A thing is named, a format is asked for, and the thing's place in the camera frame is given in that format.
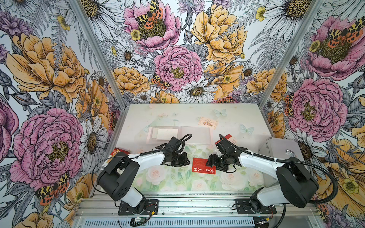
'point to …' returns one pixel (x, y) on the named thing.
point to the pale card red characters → (208, 122)
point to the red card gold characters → (199, 165)
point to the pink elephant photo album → (200, 135)
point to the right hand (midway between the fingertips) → (211, 169)
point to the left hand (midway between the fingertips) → (188, 166)
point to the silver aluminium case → (281, 148)
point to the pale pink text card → (164, 133)
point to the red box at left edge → (117, 150)
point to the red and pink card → (228, 137)
